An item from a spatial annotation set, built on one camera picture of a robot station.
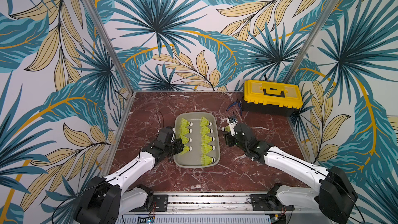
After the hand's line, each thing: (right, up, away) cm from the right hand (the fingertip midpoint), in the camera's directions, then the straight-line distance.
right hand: (228, 130), depth 83 cm
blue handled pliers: (+13, +17, +30) cm, 37 cm away
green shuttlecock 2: (-25, -2, +11) cm, 27 cm away
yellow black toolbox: (+29, +18, +12) cm, 37 cm away
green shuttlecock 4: (-23, -11, +3) cm, 26 cm away
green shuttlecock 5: (-12, +3, +15) cm, 20 cm away
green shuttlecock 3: (-24, -7, +7) cm, 26 cm away
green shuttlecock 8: (-12, -10, +3) cm, 16 cm away
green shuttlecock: (-25, +2, +14) cm, 28 cm away
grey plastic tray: (-20, -17, +3) cm, 26 cm away
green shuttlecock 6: (-12, -2, +12) cm, 17 cm away
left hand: (-24, -9, +1) cm, 26 cm away
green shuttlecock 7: (-11, -6, +7) cm, 15 cm away
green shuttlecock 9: (-12, -16, -1) cm, 20 cm away
